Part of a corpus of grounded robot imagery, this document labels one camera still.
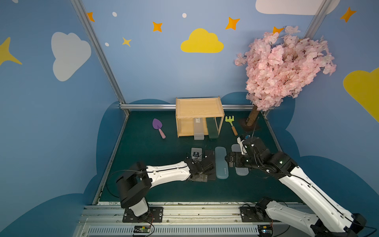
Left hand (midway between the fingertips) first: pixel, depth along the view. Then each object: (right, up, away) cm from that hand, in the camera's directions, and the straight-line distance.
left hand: (198, 172), depth 84 cm
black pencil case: (+8, +7, +12) cm, 16 cm away
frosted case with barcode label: (+1, +1, -9) cm, 9 cm away
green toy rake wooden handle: (+28, +32, +33) cm, 54 cm away
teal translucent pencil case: (+15, 0, +5) cm, 16 cm away
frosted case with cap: (+1, +25, +27) cm, 37 cm away
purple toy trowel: (-30, +28, +28) cm, 50 cm away
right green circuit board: (+33, -26, -11) cm, 43 cm away
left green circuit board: (-29, -24, -12) cm, 39 cm away
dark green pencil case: (+12, +26, +24) cm, 37 cm away
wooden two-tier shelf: (-7, +39, +11) cm, 41 cm away
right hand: (+17, +12, -12) cm, 24 cm away
